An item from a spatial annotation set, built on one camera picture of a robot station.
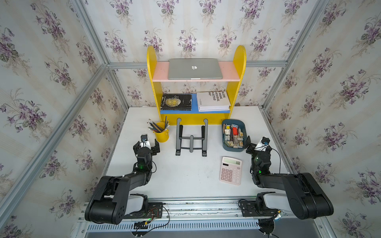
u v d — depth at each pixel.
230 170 0.85
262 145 0.72
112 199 0.42
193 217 0.73
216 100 0.99
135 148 0.78
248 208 0.73
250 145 0.78
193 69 0.82
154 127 0.93
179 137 0.95
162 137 0.96
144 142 0.73
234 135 1.01
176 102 1.02
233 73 0.83
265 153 0.67
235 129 1.03
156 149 0.83
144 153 0.67
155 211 0.72
